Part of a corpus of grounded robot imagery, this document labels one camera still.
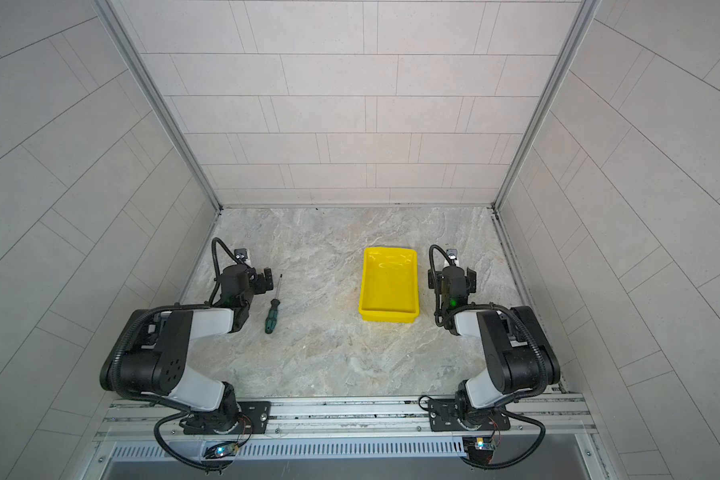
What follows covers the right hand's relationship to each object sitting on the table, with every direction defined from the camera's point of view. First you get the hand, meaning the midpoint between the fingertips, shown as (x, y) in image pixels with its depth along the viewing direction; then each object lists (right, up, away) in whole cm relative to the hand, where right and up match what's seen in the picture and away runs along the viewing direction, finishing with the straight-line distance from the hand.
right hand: (450, 266), depth 94 cm
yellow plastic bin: (-20, -7, -3) cm, 21 cm away
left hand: (-60, +1, 0) cm, 60 cm away
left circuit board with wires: (-58, -37, -29) cm, 75 cm away
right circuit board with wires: (0, -39, -26) cm, 47 cm away
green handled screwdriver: (-54, -14, -9) cm, 57 cm away
